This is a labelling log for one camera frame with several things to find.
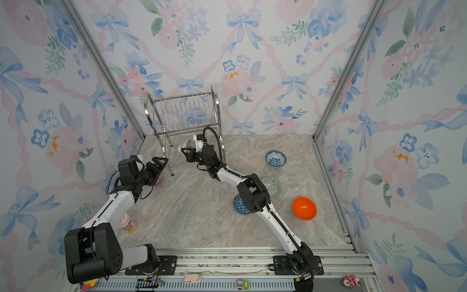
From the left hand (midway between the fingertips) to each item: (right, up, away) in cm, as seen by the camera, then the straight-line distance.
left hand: (164, 162), depth 86 cm
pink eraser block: (+16, -44, -15) cm, 50 cm away
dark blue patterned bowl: (+35, -21, +4) cm, 41 cm away
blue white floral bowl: (+57, +1, +21) cm, 61 cm away
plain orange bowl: (+66, -22, 0) cm, 70 cm away
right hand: (+5, +7, +10) cm, 13 cm away
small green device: (+36, -44, -18) cm, 60 cm away
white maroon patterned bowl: (+8, +9, +9) cm, 15 cm away
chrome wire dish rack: (-4, +27, +28) cm, 39 cm away
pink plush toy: (+77, -43, -18) cm, 90 cm away
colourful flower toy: (-22, -45, -17) cm, 54 cm away
